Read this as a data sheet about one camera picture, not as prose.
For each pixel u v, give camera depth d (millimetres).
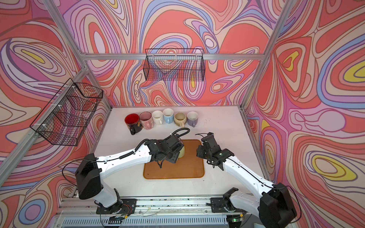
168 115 1021
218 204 734
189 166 865
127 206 722
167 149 600
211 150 617
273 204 395
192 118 1072
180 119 1024
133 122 974
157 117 1013
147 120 979
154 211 731
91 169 482
